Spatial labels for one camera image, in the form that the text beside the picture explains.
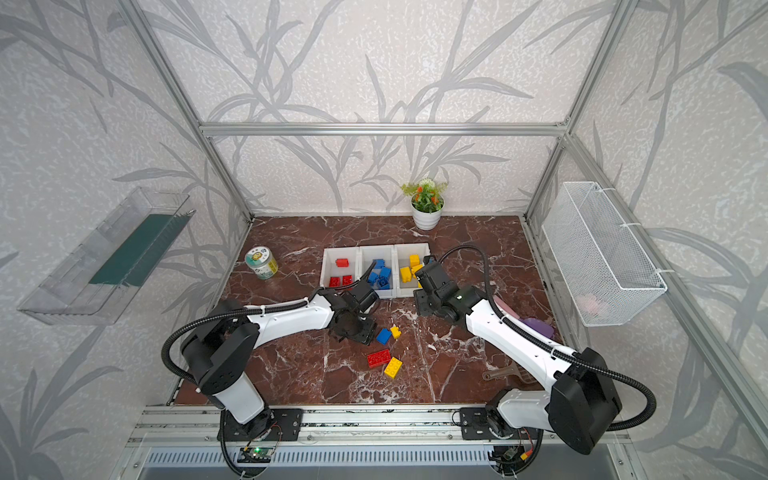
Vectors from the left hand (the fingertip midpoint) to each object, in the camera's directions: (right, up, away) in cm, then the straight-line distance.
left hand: (370, 327), depth 89 cm
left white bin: (-16, +16, +16) cm, 28 cm away
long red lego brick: (-13, +12, +11) cm, 21 cm away
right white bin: (+12, +19, +16) cm, 27 cm away
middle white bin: (+3, +12, +7) cm, 14 cm away
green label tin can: (-36, +19, +8) cm, 42 cm away
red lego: (-9, +13, +10) cm, 19 cm away
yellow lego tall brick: (+11, +14, +11) cm, 21 cm away
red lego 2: (+3, -8, -4) cm, 9 cm away
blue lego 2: (+4, -3, -1) cm, 5 cm away
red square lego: (-12, +18, +17) cm, 27 cm away
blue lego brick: (+1, +18, +19) cm, 26 cm away
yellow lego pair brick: (+7, -9, -6) cm, 13 cm away
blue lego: (+4, +15, +11) cm, 19 cm away
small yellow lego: (+8, -2, 0) cm, 8 cm away
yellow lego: (+14, +16, +13) cm, 25 cm away
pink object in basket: (+56, +11, -16) cm, 59 cm away
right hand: (+17, +13, -4) cm, 22 cm away
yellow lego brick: (+14, +19, +14) cm, 27 cm away
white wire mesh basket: (+52, +20, -27) cm, 62 cm away
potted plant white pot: (+19, +34, +23) cm, 45 cm away
